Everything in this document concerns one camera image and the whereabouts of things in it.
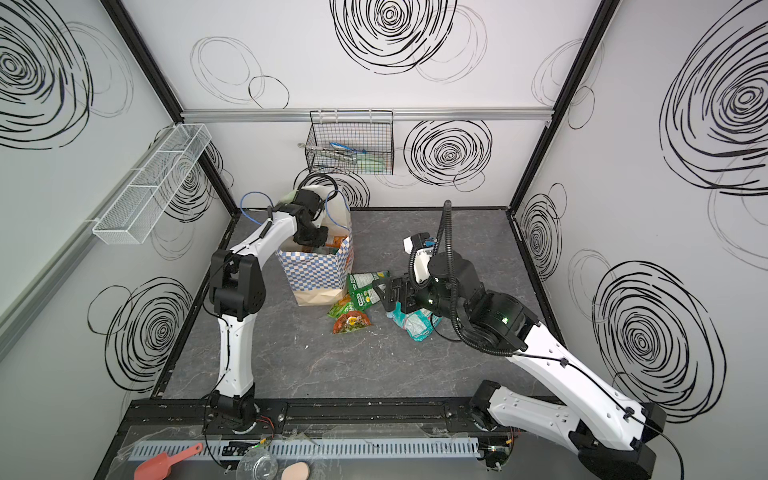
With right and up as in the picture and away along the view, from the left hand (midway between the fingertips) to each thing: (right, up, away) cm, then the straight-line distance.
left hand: (323, 239), depth 101 cm
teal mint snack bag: (+31, -25, -14) cm, 42 cm away
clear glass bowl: (-8, -51, -33) cm, 62 cm away
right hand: (+22, -8, -40) cm, 46 cm away
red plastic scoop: (-29, -50, -35) cm, 68 cm away
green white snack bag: (+14, -16, -8) cm, 23 cm away
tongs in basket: (+6, +28, -10) cm, 30 cm away
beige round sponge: (+2, -52, -35) cm, 62 cm away
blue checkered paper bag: (+3, -10, -19) cm, 22 cm away
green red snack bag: (+11, -24, -15) cm, 31 cm away
